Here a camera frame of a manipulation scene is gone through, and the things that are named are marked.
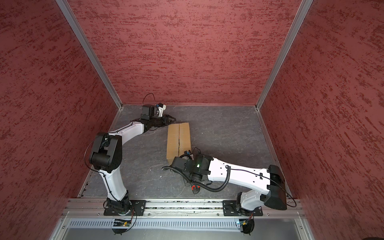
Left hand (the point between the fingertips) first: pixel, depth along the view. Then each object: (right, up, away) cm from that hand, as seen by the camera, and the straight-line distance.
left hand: (174, 122), depth 95 cm
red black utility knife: (+14, -29, -30) cm, 44 cm away
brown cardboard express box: (+4, -10, -14) cm, 18 cm away
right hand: (+13, -28, -26) cm, 40 cm away
